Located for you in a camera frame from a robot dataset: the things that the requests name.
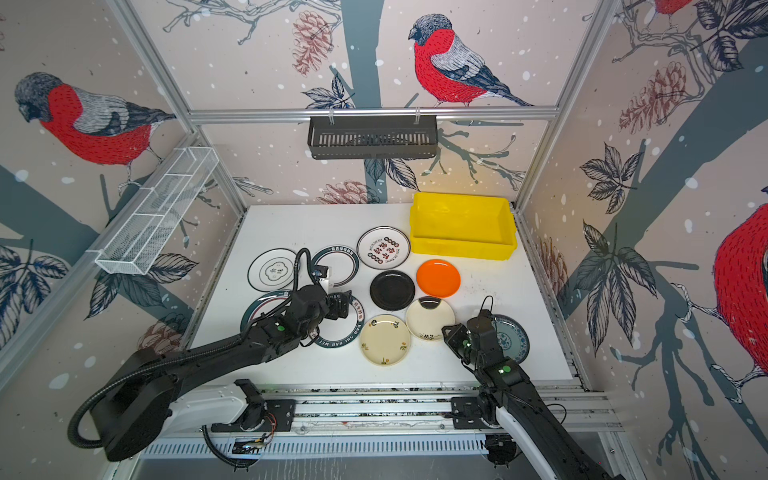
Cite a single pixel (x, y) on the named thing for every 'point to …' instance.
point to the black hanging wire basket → (339, 137)
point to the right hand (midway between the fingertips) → (441, 334)
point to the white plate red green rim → (262, 305)
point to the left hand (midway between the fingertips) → (337, 290)
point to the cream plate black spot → (427, 317)
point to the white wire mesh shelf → (156, 210)
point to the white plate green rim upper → (342, 262)
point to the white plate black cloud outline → (272, 270)
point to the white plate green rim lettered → (338, 333)
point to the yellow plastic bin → (462, 226)
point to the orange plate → (438, 278)
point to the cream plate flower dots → (385, 339)
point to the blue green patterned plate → (512, 338)
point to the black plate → (392, 290)
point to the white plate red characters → (383, 247)
